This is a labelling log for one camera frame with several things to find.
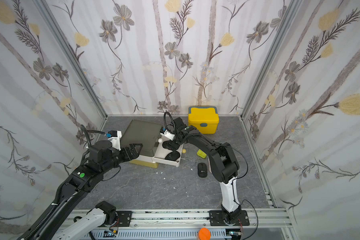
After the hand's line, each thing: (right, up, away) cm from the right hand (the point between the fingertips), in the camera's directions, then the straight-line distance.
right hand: (172, 138), depth 91 cm
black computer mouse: (+1, -10, -4) cm, 11 cm away
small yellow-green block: (+19, -10, +7) cm, 23 cm away
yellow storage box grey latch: (+22, +13, +11) cm, 28 cm away
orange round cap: (+16, -39, -29) cm, 51 cm away
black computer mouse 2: (+18, -19, -3) cm, 26 cm away
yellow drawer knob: (+7, -7, -3) cm, 11 cm away
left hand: (-15, -2, -22) cm, 26 cm away
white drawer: (-7, -8, -1) cm, 11 cm away
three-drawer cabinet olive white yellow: (-14, +3, -9) cm, 17 cm away
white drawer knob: (-7, -1, -8) cm, 10 cm away
